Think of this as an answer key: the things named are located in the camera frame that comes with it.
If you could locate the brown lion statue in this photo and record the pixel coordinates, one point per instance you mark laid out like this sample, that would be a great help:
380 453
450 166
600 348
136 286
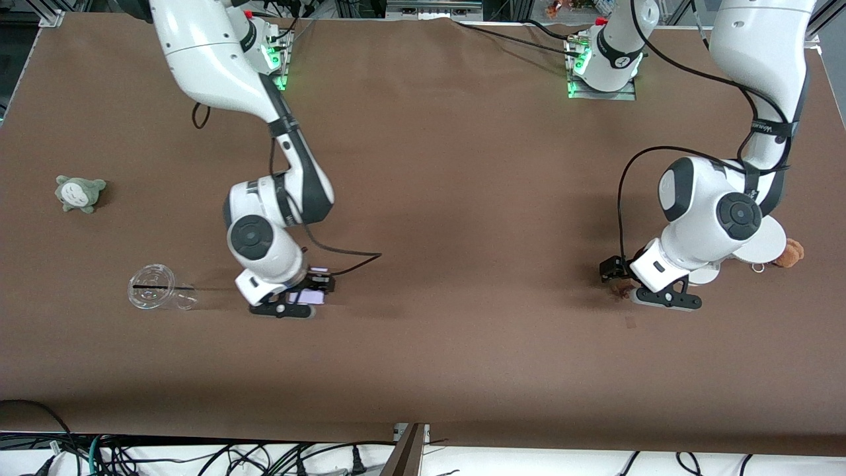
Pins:
621 289

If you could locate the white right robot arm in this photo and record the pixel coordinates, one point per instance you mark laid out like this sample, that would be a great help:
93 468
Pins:
211 66

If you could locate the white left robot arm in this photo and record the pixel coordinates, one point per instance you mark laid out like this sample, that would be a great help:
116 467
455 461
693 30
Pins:
760 53

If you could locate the white round desk lamp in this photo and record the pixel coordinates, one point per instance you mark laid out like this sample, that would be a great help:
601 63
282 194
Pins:
770 248

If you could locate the brown table cover sheet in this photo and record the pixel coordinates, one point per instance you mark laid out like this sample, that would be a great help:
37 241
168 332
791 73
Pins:
462 198

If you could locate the black straw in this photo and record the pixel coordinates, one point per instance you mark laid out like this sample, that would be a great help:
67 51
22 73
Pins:
152 287

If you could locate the clear plastic cup with lid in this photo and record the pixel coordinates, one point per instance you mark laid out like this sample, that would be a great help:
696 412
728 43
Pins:
149 301

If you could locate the black power plug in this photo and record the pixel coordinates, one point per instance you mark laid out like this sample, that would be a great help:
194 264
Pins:
357 461
301 467

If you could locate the grey green plush toy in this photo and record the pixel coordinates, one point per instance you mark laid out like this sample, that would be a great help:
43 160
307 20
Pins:
78 195

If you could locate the orange toy figure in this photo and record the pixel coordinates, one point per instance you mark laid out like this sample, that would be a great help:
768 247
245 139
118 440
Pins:
558 8

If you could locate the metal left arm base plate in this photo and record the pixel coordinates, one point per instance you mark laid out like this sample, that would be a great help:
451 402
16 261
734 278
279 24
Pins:
618 96

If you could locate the dark frame post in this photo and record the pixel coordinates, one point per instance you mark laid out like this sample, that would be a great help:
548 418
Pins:
406 456

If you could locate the aluminium frame profile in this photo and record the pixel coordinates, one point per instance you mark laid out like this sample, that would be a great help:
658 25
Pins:
53 18
433 10
819 13

